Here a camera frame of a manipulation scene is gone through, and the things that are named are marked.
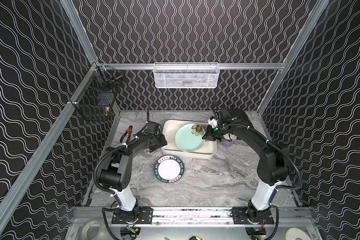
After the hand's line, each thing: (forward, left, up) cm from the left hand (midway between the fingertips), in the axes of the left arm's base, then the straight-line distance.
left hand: (165, 141), depth 95 cm
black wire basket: (+17, +44, +19) cm, 51 cm away
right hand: (-1, -24, +6) cm, 24 cm away
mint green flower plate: (+2, -15, +2) cm, 16 cm away
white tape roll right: (-44, -65, -9) cm, 79 cm away
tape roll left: (-48, +32, -4) cm, 58 cm away
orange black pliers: (+12, +27, -3) cm, 30 cm away
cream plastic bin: (-1, -28, -7) cm, 29 cm away
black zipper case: (+25, -54, -2) cm, 60 cm away
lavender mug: (+3, -40, -5) cm, 41 cm away
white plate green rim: (-17, -4, -3) cm, 18 cm away
